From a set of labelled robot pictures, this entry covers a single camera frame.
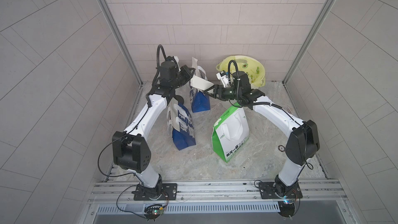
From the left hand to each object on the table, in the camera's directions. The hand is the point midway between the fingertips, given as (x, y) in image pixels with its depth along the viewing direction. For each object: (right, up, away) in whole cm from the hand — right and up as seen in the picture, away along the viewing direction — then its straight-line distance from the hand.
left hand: (198, 67), depth 77 cm
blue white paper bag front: (-9, -29, -4) cm, 30 cm away
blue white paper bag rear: (0, -17, +8) cm, 19 cm away
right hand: (+5, -13, 0) cm, 14 cm away
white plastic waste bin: (+34, +1, +17) cm, 38 cm away
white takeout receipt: (+1, -8, +1) cm, 8 cm away
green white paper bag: (+16, -32, -3) cm, 36 cm away
